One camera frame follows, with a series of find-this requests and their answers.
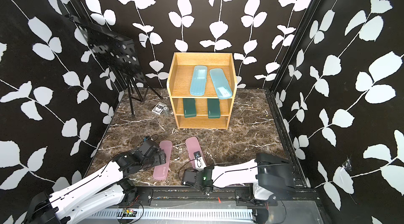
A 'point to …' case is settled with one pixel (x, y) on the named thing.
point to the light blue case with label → (223, 88)
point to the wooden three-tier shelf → (179, 81)
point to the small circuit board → (127, 213)
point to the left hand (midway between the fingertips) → (161, 155)
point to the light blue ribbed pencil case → (198, 85)
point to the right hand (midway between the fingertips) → (197, 172)
